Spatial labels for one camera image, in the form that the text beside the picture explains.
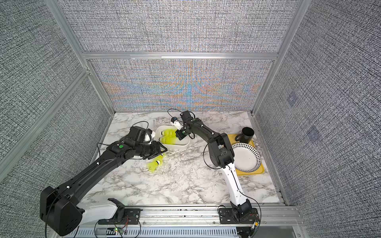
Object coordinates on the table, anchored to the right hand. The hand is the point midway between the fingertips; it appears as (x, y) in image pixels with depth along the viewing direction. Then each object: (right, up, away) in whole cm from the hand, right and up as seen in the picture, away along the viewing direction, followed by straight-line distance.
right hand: (176, 130), depth 101 cm
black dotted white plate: (+45, -17, -8) cm, 49 cm away
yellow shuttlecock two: (-5, -6, -4) cm, 9 cm away
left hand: (-3, -9, -25) cm, 27 cm away
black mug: (+45, -3, -6) cm, 46 cm away
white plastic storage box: (+3, -9, -5) cm, 10 cm away
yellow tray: (+51, -23, -13) cm, 58 cm away
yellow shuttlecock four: (-13, -21, -13) cm, 28 cm away
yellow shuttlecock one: (-5, -1, +2) cm, 6 cm away
